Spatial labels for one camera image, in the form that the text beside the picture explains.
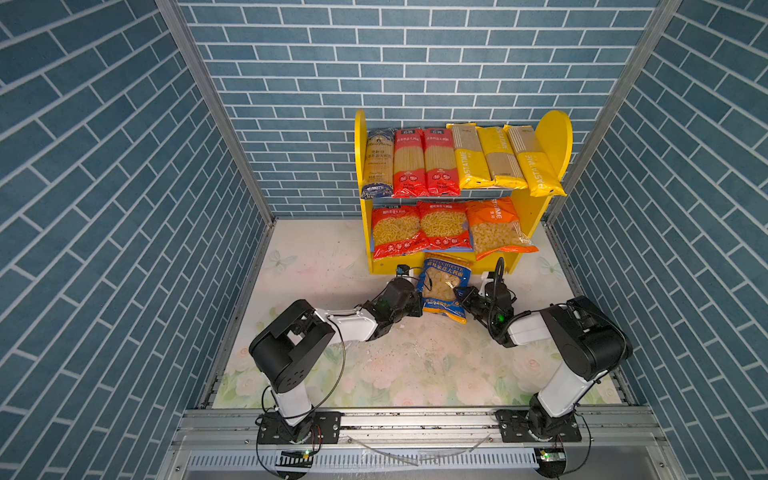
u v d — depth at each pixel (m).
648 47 0.77
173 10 0.69
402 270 0.81
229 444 0.72
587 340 0.49
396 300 0.71
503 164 0.75
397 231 0.93
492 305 0.75
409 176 0.71
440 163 0.75
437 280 0.96
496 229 0.94
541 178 0.70
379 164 0.75
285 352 0.47
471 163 0.77
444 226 0.94
